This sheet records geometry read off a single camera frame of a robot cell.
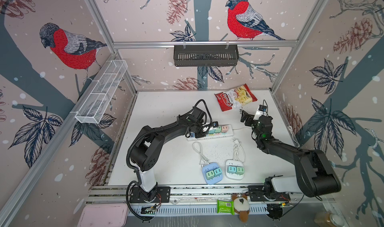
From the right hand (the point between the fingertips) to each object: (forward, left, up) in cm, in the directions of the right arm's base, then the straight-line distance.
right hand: (249, 113), depth 89 cm
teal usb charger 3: (-31, +13, -7) cm, 35 cm away
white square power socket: (-26, +11, -12) cm, 31 cm away
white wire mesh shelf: (+10, +84, +20) cm, 86 cm away
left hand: (-8, +26, -7) cm, 28 cm away
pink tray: (-53, +73, -11) cm, 91 cm away
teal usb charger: (-8, +23, -9) cm, 26 cm away
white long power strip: (-12, +35, -9) cm, 38 cm away
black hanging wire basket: (+39, +27, +16) cm, 50 cm away
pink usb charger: (-8, +15, -7) cm, 18 cm away
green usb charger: (-8, +19, -7) cm, 22 cm away
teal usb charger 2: (-33, +20, -8) cm, 39 cm away
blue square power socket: (-29, +24, -12) cm, 39 cm away
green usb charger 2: (-34, +24, -7) cm, 42 cm away
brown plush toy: (-46, +9, -12) cm, 49 cm away
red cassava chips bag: (+22, +4, -9) cm, 24 cm away
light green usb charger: (-32, +9, -8) cm, 34 cm away
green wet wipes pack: (-46, +17, -14) cm, 51 cm away
